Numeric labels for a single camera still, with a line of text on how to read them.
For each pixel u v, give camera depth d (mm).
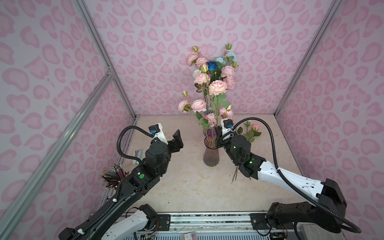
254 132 1068
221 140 628
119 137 424
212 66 801
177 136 593
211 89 597
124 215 452
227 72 800
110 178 750
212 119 737
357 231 351
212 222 749
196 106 704
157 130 566
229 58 825
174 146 595
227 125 597
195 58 850
